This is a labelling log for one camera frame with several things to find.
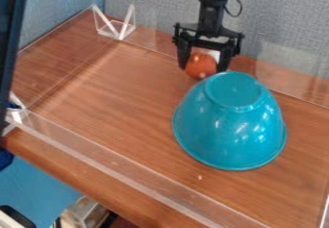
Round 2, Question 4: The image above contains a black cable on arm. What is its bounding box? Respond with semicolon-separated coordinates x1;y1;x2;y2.
222;0;245;18

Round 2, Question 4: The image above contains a clear acrylic corner bracket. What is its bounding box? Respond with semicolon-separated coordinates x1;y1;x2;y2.
91;5;137;40

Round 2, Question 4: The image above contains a clear acrylic back barrier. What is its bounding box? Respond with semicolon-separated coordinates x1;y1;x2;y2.
123;23;329;111

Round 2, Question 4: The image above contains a clear acrylic barrier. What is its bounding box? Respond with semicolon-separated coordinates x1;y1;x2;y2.
5;111;268;228
123;23;329;111

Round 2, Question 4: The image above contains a clear acrylic left bracket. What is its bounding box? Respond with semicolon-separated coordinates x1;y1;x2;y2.
1;92;27;136

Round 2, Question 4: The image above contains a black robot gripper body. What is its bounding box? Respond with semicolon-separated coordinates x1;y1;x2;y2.
173;23;245;55

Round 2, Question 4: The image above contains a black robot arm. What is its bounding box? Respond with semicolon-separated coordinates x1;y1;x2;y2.
173;0;246;72

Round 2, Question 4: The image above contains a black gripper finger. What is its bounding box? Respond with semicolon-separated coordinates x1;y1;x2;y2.
217;48;235;72
178;39;191;69

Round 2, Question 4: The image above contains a black white object bottom left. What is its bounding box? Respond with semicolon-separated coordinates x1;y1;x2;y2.
0;205;36;228

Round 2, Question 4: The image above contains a clear acrylic front barrier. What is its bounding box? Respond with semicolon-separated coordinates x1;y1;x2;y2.
5;111;268;228

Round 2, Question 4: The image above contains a grey metal table leg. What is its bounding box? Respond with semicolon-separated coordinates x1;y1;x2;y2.
60;196;110;228

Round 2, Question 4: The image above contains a blue plastic bowl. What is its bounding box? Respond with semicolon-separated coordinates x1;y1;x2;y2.
173;71;288;171

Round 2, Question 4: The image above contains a dark blue foreground post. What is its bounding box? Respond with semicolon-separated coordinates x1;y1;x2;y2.
0;0;27;171

